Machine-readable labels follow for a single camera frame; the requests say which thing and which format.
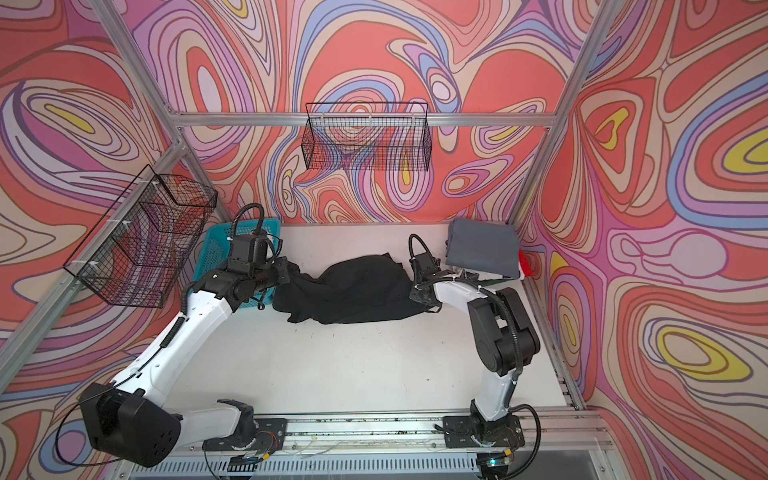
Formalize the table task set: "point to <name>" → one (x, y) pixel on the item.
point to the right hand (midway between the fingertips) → (425, 299)
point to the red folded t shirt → (524, 263)
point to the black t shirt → (346, 290)
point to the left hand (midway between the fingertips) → (290, 265)
